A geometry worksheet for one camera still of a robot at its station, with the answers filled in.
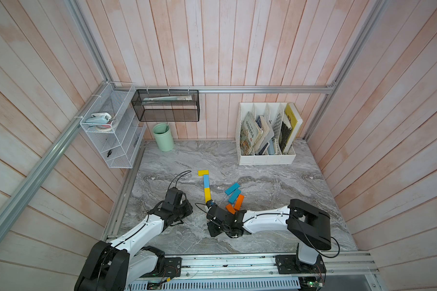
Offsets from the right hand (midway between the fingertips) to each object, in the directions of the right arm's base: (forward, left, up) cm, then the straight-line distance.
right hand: (208, 226), depth 85 cm
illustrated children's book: (+48, -23, +17) cm, 56 cm away
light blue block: (+25, +2, +1) cm, 25 cm away
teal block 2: (+16, -13, +1) cm, 20 cm away
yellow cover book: (+46, -45, +26) cm, 69 cm away
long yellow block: (+16, +1, +1) cm, 16 cm away
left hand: (+7, +8, +3) cm, 11 cm away
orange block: (+12, -15, 0) cm, 20 cm away
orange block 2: (+9, -11, 0) cm, 14 cm away
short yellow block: (+31, +5, +1) cm, 31 cm away
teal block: (+20, -12, 0) cm, 24 cm away
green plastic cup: (+48, +29, +13) cm, 57 cm away
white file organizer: (+42, -34, +8) cm, 54 cm away
